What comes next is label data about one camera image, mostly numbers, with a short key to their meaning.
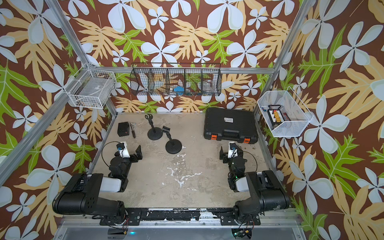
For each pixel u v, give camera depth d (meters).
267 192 0.45
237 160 0.70
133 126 1.11
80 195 0.44
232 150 0.75
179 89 0.96
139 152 0.83
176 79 0.97
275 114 0.84
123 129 1.10
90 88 0.85
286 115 0.83
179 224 0.73
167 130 0.84
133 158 0.80
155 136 1.05
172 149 0.99
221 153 0.82
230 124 1.05
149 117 0.93
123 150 0.75
